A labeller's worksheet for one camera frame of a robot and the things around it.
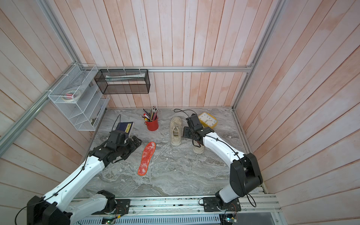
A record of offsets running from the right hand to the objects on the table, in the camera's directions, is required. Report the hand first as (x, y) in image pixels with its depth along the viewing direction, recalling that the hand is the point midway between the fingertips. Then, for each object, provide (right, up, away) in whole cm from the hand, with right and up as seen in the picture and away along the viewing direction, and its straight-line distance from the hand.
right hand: (187, 130), depth 89 cm
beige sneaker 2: (+7, -12, +3) cm, 14 cm away
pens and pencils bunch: (-25, +10, +10) cm, 29 cm away
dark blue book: (-48, +2, +19) cm, 51 cm away
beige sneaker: (-7, 0, +9) cm, 12 cm away
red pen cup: (-26, +3, +17) cm, 31 cm away
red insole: (-26, -16, +4) cm, 31 cm away
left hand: (-29, -9, -8) cm, 32 cm away
